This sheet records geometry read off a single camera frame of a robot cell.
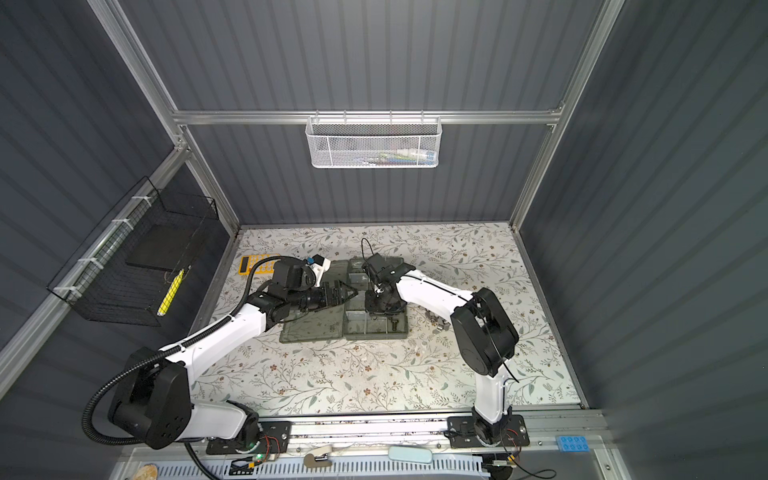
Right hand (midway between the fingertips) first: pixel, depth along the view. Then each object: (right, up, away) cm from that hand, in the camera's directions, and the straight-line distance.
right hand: (374, 314), depth 90 cm
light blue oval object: (+10, -28, -22) cm, 37 cm away
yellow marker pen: (-46, +9, -21) cm, 52 cm away
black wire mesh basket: (-59, +15, -17) cm, 63 cm away
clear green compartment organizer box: (-9, -2, +3) cm, 9 cm away
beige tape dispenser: (-12, -30, -20) cm, 38 cm away
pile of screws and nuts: (+20, -3, +4) cm, 20 cm away
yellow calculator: (-48, +15, +18) cm, 53 cm away
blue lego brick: (+50, -28, -18) cm, 60 cm away
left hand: (-7, +7, -7) cm, 12 cm away
